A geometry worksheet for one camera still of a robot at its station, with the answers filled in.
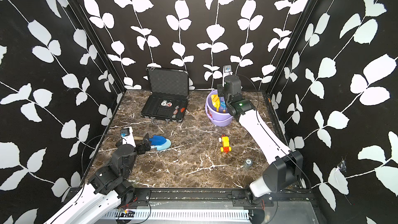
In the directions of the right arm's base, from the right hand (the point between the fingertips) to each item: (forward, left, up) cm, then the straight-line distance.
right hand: (224, 77), depth 76 cm
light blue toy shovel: (-21, +34, -37) cm, 54 cm away
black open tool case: (+19, +36, -28) cm, 50 cm away
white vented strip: (-54, +19, -37) cm, 68 cm away
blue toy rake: (+4, -2, -28) cm, 28 cm away
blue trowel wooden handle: (-19, +39, -32) cm, 54 cm away
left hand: (-23, +42, -17) cm, 51 cm away
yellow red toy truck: (-20, -2, -32) cm, 37 cm away
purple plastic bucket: (-6, +2, -28) cm, 28 cm away
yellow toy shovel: (0, +3, -19) cm, 19 cm away
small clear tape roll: (-32, -13, -31) cm, 47 cm away
